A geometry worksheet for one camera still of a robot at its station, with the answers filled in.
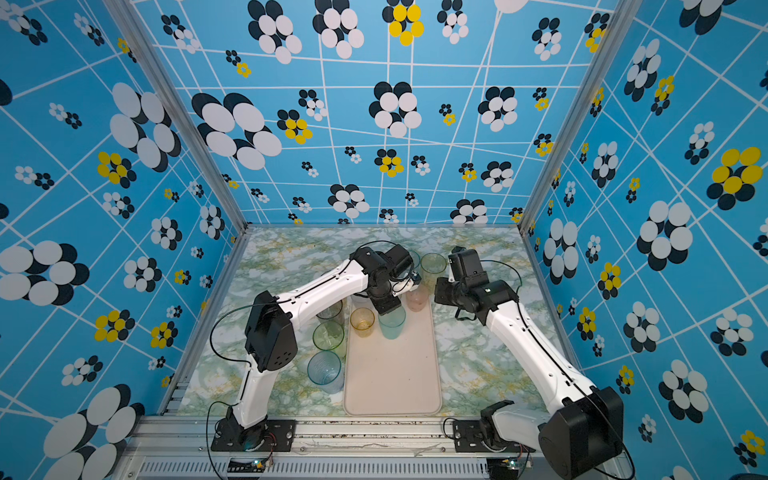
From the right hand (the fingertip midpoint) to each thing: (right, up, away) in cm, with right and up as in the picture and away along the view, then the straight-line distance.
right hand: (442, 288), depth 81 cm
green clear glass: (-32, -14, +3) cm, 35 cm away
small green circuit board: (-46, -41, -11) cm, 63 cm away
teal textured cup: (-14, -9, -1) cm, 17 cm away
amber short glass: (-23, -10, +6) cm, 25 cm away
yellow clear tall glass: (-1, +6, +17) cm, 18 cm away
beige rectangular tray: (-13, -25, +1) cm, 28 cm away
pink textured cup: (-6, -5, +17) cm, 19 cm away
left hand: (-14, -5, +5) cm, 16 cm away
